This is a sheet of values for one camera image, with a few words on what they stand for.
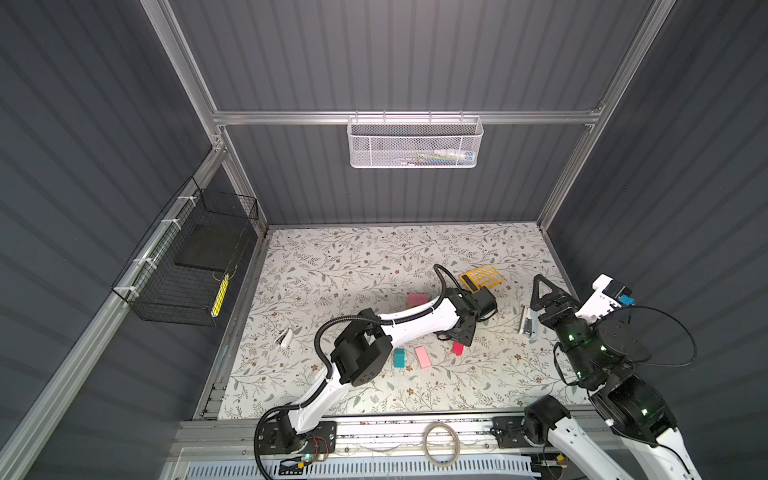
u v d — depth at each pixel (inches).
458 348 34.6
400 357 34.1
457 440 28.4
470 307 25.3
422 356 34.1
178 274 28.4
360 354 20.9
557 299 20.8
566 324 21.0
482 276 41.3
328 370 21.7
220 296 26.9
